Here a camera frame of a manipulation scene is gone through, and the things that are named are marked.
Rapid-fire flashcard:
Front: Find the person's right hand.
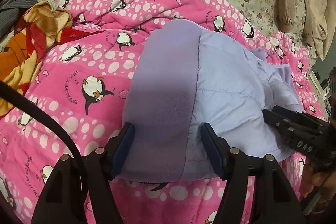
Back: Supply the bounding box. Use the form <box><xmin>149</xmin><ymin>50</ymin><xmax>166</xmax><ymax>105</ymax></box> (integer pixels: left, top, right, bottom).
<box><xmin>299</xmin><ymin>160</ymin><xmax>336</xmax><ymax>214</ymax></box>

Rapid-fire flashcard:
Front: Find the grey striped garment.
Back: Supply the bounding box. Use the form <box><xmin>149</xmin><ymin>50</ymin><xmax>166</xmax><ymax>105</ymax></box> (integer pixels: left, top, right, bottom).
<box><xmin>0</xmin><ymin>0</ymin><xmax>39</xmax><ymax>36</ymax></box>

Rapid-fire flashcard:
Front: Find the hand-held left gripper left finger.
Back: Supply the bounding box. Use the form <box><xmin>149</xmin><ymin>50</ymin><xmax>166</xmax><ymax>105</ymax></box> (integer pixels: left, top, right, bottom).
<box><xmin>31</xmin><ymin>122</ymin><xmax>135</xmax><ymax>224</ymax></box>

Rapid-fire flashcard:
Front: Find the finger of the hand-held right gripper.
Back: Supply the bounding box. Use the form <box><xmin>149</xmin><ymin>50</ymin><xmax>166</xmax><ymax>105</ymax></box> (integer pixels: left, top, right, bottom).
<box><xmin>273</xmin><ymin>105</ymin><xmax>324</xmax><ymax>126</ymax></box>
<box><xmin>262</xmin><ymin>108</ymin><xmax>314</xmax><ymax>156</ymax></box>

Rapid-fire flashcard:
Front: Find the orange yellow cartoon blanket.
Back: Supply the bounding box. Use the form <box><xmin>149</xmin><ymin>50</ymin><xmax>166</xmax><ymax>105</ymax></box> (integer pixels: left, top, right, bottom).
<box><xmin>0</xmin><ymin>1</ymin><xmax>74</xmax><ymax>120</ymax></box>

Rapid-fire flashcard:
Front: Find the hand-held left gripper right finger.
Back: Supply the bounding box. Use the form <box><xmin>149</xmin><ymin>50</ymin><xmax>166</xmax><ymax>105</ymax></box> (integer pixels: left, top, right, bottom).
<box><xmin>200</xmin><ymin>122</ymin><xmax>306</xmax><ymax>224</ymax></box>

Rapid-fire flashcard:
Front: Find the lilac zip jacket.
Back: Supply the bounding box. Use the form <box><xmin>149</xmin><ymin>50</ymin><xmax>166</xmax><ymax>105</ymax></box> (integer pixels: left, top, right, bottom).
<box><xmin>122</xmin><ymin>19</ymin><xmax>305</xmax><ymax>184</ymax></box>

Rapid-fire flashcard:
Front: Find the black cable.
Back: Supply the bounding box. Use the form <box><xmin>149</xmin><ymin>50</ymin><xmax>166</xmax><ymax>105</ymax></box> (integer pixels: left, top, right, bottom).
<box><xmin>0</xmin><ymin>81</ymin><xmax>88</xmax><ymax>188</ymax></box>

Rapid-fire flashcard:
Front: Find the pink penguin print blanket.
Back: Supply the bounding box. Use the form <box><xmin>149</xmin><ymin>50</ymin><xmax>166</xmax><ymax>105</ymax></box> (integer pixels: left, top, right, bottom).
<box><xmin>0</xmin><ymin>0</ymin><xmax>332</xmax><ymax>224</ymax></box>

